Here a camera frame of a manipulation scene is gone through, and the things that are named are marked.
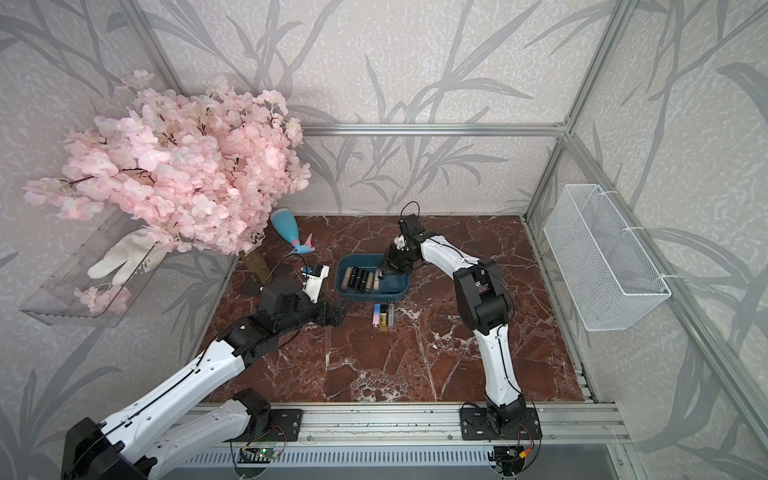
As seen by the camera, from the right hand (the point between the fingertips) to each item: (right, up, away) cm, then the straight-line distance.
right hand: (378, 265), depth 97 cm
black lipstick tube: (-9, -4, +3) cm, 10 cm away
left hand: (-8, -7, -20) cm, 23 cm away
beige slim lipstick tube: (-3, -6, +3) cm, 7 cm away
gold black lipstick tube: (+2, -15, -6) cm, 17 cm away
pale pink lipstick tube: (-1, -6, +2) cm, 6 cm away
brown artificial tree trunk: (-37, +1, -5) cm, 38 cm away
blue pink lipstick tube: (0, -15, -5) cm, 16 cm away
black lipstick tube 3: (-5, -6, +3) cm, 8 cm away
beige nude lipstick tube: (-11, -5, +3) cm, 12 cm away
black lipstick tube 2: (-7, -5, +4) cm, 10 cm away
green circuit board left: (-27, -44, -25) cm, 57 cm away
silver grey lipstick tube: (+4, -15, -5) cm, 16 cm away
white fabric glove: (-53, +6, -30) cm, 61 cm away
